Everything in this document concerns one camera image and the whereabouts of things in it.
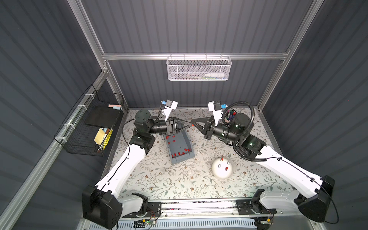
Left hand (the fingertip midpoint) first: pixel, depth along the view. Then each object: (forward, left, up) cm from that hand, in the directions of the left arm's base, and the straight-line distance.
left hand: (189, 129), depth 58 cm
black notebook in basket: (+18, +48, -12) cm, 53 cm away
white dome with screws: (-6, -18, -30) cm, 35 cm away
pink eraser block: (+27, +46, -12) cm, 55 cm away
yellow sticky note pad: (+4, +44, -11) cm, 45 cm away
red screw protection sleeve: (0, -18, -28) cm, 33 cm away
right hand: (+1, -1, +2) cm, 2 cm away
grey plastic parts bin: (+14, +6, -38) cm, 41 cm away
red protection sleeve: (-6, -20, -28) cm, 35 cm away
